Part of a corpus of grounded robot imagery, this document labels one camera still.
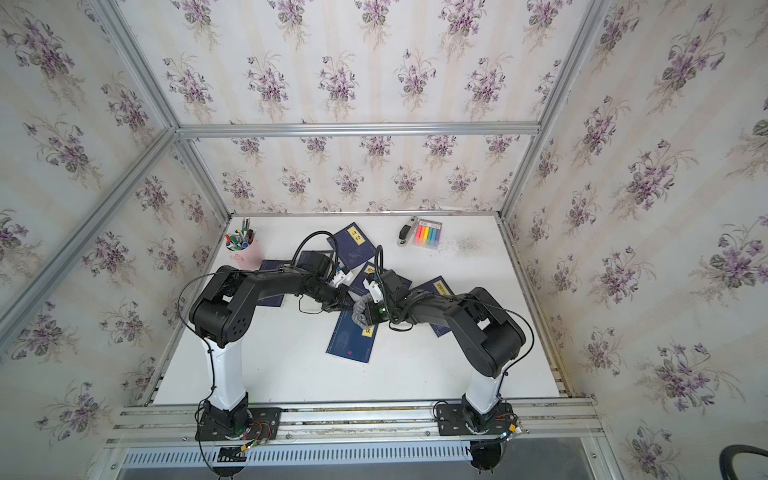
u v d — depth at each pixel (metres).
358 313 0.88
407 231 1.10
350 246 1.09
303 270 0.78
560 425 0.75
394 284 0.75
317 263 0.84
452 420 0.73
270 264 1.04
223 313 0.53
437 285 0.98
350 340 0.86
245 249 0.96
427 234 1.14
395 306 0.72
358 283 0.99
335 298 0.86
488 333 0.48
